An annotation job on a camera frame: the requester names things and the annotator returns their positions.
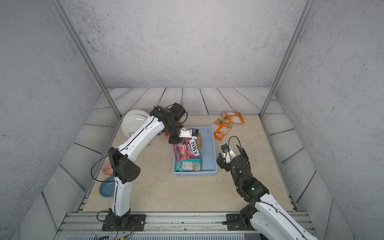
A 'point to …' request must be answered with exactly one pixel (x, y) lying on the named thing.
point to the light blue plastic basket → (209, 155)
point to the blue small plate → (106, 189)
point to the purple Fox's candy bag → (189, 149)
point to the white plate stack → (132, 120)
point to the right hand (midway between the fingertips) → (231, 149)
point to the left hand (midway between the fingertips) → (185, 140)
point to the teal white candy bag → (189, 165)
